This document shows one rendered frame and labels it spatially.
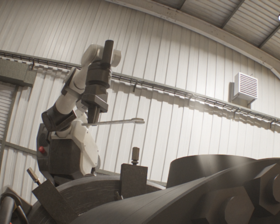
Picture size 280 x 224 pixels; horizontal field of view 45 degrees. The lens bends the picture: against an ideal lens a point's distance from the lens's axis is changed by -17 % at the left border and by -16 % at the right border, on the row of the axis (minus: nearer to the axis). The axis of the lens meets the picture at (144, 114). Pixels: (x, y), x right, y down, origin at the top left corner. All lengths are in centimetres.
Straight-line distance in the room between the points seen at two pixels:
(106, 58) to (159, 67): 959
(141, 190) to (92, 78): 41
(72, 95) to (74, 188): 57
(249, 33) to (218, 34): 123
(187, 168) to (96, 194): 54
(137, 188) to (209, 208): 78
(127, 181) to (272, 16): 1047
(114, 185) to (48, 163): 73
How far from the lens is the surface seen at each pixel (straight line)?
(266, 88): 1236
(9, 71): 1003
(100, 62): 134
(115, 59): 138
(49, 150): 187
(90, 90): 130
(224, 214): 38
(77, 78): 151
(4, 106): 1008
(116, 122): 124
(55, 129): 177
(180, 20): 1170
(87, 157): 189
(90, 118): 129
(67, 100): 162
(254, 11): 1146
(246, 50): 1225
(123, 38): 1107
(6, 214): 72
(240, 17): 1179
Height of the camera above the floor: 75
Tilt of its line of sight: 20 degrees up
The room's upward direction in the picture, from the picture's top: 10 degrees clockwise
